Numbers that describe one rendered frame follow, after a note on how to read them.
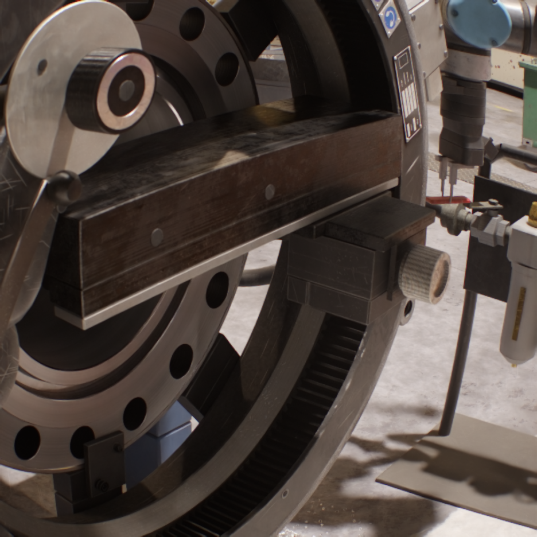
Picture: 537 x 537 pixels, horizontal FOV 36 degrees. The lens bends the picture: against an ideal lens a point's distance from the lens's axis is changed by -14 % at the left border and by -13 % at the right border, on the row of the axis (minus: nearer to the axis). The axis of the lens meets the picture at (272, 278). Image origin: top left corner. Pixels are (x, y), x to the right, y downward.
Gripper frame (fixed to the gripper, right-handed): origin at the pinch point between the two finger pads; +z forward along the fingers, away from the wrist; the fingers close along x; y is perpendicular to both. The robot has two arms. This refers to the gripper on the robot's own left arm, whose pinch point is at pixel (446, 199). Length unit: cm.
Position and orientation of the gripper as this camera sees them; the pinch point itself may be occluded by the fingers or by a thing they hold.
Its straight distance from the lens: 133.3
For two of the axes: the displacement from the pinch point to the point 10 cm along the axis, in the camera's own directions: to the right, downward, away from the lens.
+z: -0.7, 9.3, 3.6
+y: 9.0, -1.0, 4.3
